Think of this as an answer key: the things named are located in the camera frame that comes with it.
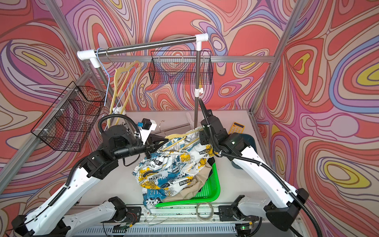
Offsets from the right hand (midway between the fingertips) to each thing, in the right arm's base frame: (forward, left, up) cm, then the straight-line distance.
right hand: (207, 134), depth 71 cm
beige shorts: (-20, +9, -19) cm, 29 cm away
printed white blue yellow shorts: (-11, +20, -15) cm, 27 cm away
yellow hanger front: (-3, +10, +5) cm, 12 cm away
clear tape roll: (-30, -1, -29) cm, 42 cm away
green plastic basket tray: (-17, -2, -28) cm, 33 cm away
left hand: (-8, +17, +8) cm, 21 cm away
